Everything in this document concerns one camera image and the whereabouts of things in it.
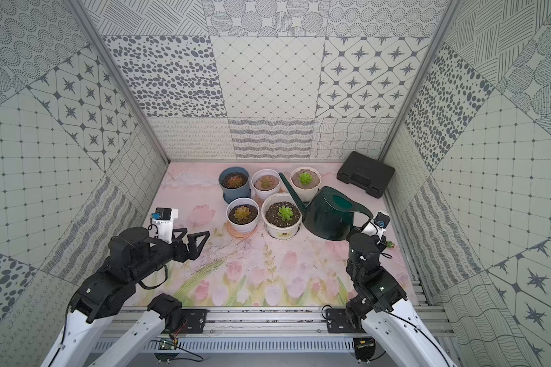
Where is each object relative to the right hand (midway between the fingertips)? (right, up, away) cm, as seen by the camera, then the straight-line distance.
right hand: (370, 222), depth 71 cm
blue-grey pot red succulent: (-49, +12, +27) cm, 57 cm away
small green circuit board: (-65, -40, -1) cm, 76 cm away
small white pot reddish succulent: (-36, +13, +27) cm, 47 cm away
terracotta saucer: (-47, -9, +21) cm, 53 cm away
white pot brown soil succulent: (-18, +13, +27) cm, 35 cm away
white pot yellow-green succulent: (-44, 0, +17) cm, 47 cm away
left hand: (-54, -1, -6) cm, 54 cm away
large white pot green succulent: (-29, -1, +17) cm, 33 cm away
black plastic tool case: (+13, +17, +37) cm, 43 cm away
